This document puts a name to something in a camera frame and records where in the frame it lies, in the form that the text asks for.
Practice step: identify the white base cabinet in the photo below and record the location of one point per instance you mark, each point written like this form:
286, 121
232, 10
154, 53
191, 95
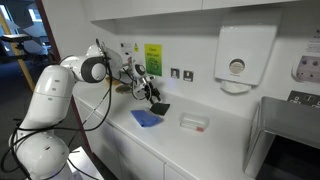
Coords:
133, 156

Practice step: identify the dark office table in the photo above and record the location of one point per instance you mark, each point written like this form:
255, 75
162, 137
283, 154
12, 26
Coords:
15, 37

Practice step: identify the small white wall notice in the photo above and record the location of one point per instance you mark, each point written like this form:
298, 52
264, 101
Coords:
313, 46

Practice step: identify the silver wall switch plate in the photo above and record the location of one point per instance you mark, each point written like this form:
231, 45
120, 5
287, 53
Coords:
175, 73
188, 76

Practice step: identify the white paper towel dispenser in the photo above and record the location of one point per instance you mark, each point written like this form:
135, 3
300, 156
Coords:
245, 53

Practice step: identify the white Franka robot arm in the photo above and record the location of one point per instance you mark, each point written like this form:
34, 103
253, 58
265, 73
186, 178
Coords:
50, 93

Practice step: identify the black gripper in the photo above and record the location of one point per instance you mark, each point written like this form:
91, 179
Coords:
152, 91

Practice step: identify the round metal drain tray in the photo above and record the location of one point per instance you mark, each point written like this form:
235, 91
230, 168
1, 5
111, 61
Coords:
123, 89

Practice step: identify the wall notice with picture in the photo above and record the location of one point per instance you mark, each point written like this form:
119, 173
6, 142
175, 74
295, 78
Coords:
308, 68

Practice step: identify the clear container with red clips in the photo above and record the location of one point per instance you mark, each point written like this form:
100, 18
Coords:
194, 122

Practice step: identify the yellow pole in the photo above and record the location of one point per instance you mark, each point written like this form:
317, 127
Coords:
20, 56

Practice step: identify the white instruction sheet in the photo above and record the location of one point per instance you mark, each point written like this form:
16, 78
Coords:
126, 46

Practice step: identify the black wall socket plate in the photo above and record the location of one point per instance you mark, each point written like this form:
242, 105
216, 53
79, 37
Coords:
305, 99

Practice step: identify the yellow warning sign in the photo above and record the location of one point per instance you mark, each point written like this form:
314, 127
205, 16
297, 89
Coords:
136, 47

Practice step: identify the silver countertop appliance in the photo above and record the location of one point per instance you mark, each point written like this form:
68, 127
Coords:
283, 123

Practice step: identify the blue fabric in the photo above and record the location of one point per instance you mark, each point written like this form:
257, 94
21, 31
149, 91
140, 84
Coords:
145, 118

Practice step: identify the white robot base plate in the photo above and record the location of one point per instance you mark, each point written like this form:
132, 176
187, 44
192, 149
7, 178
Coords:
85, 163

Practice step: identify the green clean after use poster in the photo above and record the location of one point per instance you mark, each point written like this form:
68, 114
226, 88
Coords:
154, 63

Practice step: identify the yellow sponge holder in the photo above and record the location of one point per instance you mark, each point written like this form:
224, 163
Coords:
111, 81

